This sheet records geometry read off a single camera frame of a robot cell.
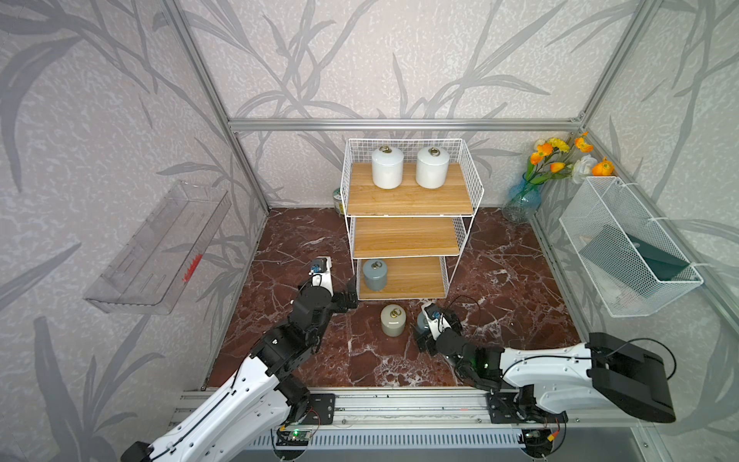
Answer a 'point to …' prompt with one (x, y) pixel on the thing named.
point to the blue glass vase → (523, 201)
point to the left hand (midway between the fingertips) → (342, 278)
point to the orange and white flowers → (553, 159)
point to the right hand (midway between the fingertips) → (423, 317)
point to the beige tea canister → (393, 319)
